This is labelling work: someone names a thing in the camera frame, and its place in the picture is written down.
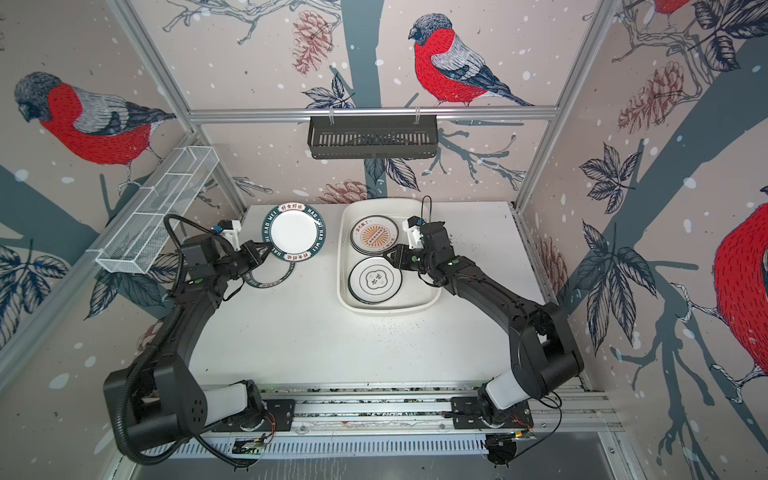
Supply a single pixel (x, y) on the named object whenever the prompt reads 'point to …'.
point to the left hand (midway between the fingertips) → (270, 243)
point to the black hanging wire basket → (373, 137)
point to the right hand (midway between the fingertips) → (384, 257)
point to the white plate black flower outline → (374, 280)
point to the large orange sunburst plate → (374, 235)
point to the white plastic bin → (414, 295)
